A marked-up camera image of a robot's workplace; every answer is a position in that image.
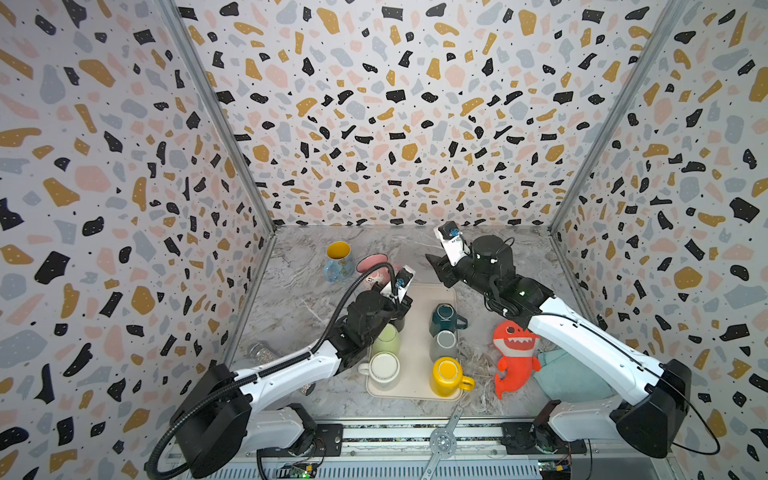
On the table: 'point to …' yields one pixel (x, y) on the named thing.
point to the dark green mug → (444, 317)
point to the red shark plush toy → (519, 345)
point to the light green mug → (388, 339)
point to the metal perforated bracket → (443, 444)
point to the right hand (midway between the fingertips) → (432, 244)
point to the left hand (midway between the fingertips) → (406, 272)
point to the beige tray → (414, 346)
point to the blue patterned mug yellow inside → (339, 265)
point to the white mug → (383, 367)
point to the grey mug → (444, 344)
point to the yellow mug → (447, 379)
